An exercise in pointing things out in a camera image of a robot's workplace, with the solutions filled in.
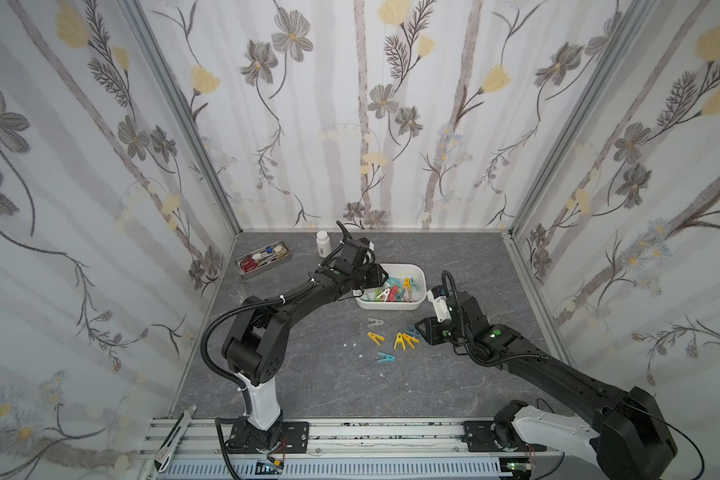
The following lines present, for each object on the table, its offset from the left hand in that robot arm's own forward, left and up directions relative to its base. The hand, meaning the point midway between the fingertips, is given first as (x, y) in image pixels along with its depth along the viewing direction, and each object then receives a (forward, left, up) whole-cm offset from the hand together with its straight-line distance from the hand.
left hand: (390, 273), depth 89 cm
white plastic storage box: (+4, -7, -15) cm, 17 cm away
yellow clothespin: (+6, -8, -14) cm, 17 cm away
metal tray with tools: (+19, +47, -15) cm, 52 cm away
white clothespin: (+1, +1, -13) cm, 13 cm away
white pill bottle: (+18, +22, -6) cm, 29 cm away
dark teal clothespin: (-12, -7, -13) cm, 19 cm away
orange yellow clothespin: (-15, -6, -14) cm, 22 cm away
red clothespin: (0, -2, -12) cm, 12 cm away
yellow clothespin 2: (-14, +5, -14) cm, 20 cm away
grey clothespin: (-9, +4, -15) cm, 18 cm away
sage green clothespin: (+6, -10, -14) cm, 18 cm away
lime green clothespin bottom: (+1, +3, -13) cm, 14 cm away
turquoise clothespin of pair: (-21, +2, -15) cm, 26 cm away
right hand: (-15, -8, -3) cm, 17 cm away
